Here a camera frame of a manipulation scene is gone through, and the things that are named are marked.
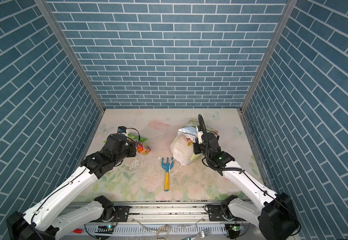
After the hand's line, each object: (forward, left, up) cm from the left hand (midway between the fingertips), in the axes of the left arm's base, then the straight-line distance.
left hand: (136, 144), depth 77 cm
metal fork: (-38, -33, -19) cm, 53 cm away
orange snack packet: (-2, -4, -2) cm, 4 cm away
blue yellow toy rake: (-5, -16, -17) cm, 24 cm away
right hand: (+4, -32, -1) cm, 32 cm away
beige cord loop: (-36, -13, -20) cm, 43 cm away
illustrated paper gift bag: (+9, -25, -19) cm, 32 cm away
